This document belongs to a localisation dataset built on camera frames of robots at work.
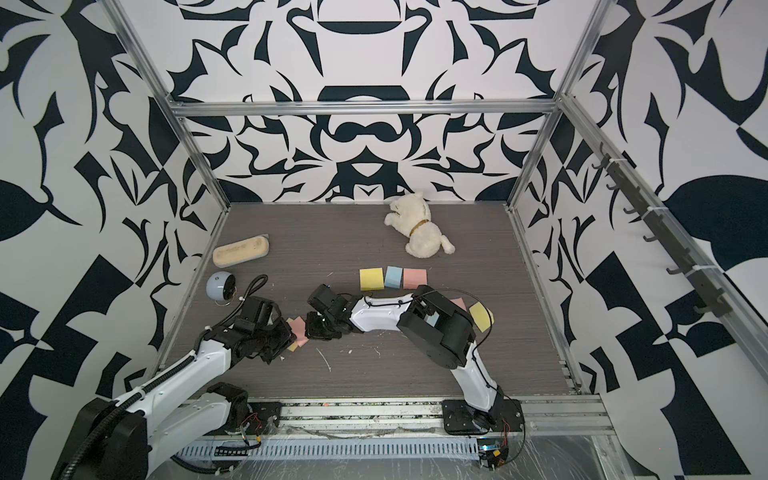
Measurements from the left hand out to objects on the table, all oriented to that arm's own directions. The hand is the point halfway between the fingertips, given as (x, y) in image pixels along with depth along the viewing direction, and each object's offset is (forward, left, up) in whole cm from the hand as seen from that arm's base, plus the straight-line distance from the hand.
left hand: (297, 330), depth 87 cm
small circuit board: (-31, -49, -3) cm, 58 cm away
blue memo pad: (+17, -29, -1) cm, 33 cm away
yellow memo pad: (+17, -21, -1) cm, 27 cm away
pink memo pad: (+17, -35, -1) cm, 39 cm away
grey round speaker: (+12, +22, +6) cm, 26 cm away
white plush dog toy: (+36, -35, +8) cm, 51 cm away
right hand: (-1, -2, 0) cm, 2 cm away
